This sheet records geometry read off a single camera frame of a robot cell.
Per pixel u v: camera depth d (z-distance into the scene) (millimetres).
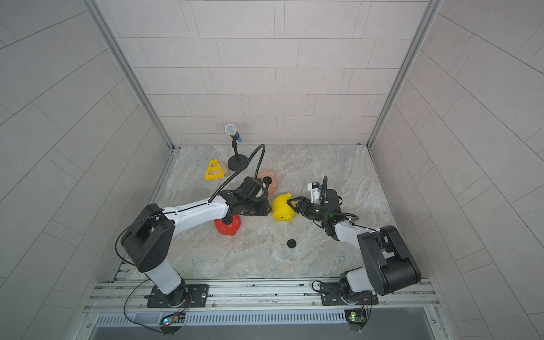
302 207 763
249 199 692
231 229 795
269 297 722
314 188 807
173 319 633
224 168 1055
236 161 1084
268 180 938
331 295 708
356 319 677
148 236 468
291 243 832
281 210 845
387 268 425
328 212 684
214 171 1053
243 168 1084
